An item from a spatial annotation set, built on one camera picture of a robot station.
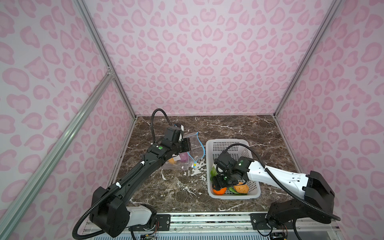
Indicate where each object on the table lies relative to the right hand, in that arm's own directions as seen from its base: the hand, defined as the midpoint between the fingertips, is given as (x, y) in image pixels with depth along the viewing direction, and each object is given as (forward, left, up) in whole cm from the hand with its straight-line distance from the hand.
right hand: (218, 185), depth 76 cm
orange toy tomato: (-2, -2, -4) cm, 5 cm away
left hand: (+19, +14, +12) cm, 27 cm away
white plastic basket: (+25, 0, -6) cm, 26 cm away
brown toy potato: (0, -12, -3) cm, 12 cm away
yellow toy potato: (+15, +27, -4) cm, 31 cm away
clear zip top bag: (+25, +12, -9) cm, 29 cm away
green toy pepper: (0, -8, -7) cm, 11 cm away
